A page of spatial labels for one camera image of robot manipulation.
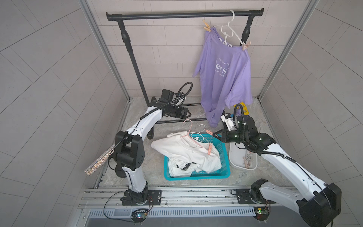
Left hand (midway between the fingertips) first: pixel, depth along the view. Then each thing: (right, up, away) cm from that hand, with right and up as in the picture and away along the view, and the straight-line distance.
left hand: (188, 112), depth 85 cm
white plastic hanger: (+6, -14, -3) cm, 16 cm away
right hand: (+13, -12, -12) cm, 21 cm away
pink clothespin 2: (+11, -10, -12) cm, 19 cm away
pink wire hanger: (0, -13, -3) cm, 13 cm away
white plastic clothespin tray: (+32, -28, -1) cm, 43 cm away
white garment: (-1, -24, -10) cm, 25 cm away
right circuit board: (+36, -49, -17) cm, 63 cm away
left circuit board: (-23, -47, -21) cm, 56 cm away
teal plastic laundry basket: (+19, -33, -9) cm, 39 cm away
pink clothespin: (+12, -20, -7) cm, 25 cm away
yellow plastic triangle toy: (+44, +2, +23) cm, 50 cm away
